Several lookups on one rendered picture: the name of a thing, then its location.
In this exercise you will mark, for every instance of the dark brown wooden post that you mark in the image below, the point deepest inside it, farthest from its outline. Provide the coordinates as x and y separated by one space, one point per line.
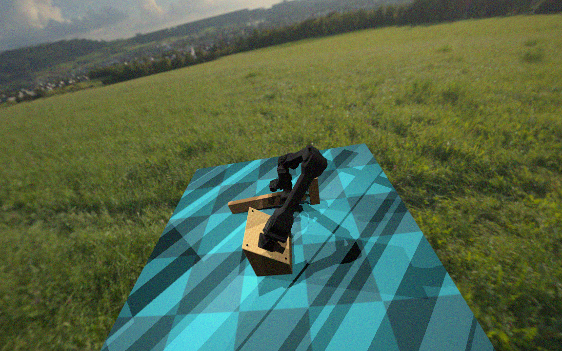
314 192

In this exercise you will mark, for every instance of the brown wooden rail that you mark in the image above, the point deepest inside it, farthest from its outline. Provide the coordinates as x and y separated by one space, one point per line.
257 202

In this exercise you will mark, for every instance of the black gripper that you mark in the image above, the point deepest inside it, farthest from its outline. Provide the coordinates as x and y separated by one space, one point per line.
287 186

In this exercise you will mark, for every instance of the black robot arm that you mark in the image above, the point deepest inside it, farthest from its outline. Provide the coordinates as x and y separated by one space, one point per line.
279 225

